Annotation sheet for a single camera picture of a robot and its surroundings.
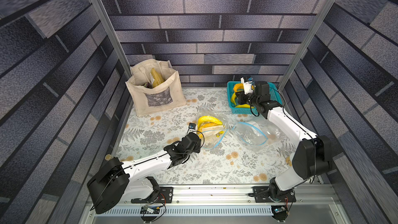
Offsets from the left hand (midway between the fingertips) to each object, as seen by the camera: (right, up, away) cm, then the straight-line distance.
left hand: (199, 138), depth 84 cm
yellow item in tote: (-26, +36, +10) cm, 45 cm away
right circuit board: (+39, -32, -11) cm, 52 cm away
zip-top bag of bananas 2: (+30, +3, -3) cm, 30 cm away
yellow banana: (+22, +29, +3) cm, 36 cm away
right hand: (+21, +27, +3) cm, 34 cm away
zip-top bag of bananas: (+7, +5, +5) cm, 10 cm away
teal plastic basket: (+52, +24, +20) cm, 61 cm away
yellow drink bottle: (-43, -6, -13) cm, 45 cm away
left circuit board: (-24, -30, -13) cm, 41 cm away
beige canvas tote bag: (-20, +25, +10) cm, 33 cm away
